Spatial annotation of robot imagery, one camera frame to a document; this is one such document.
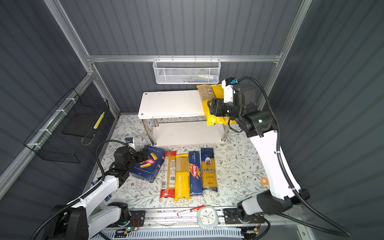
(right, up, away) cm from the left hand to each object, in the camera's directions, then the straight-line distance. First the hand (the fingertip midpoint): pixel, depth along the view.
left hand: (139, 149), depth 87 cm
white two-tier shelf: (+24, +18, -14) cm, 33 cm away
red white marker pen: (+31, -30, -11) cm, 44 cm away
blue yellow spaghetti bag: (+41, -18, -2) cm, 45 cm away
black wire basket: (-32, +8, -16) cm, 36 cm away
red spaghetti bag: (+18, -21, -5) cm, 28 cm away
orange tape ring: (+73, -19, -1) cm, 76 cm away
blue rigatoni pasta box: (+6, -11, -3) cm, 13 cm away
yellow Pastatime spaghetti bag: (+26, -21, -6) cm, 34 cm away
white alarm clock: (+39, -31, -15) cm, 52 cm away
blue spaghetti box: (+34, -19, -6) cm, 39 cm away
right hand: (+42, +23, -24) cm, 53 cm away
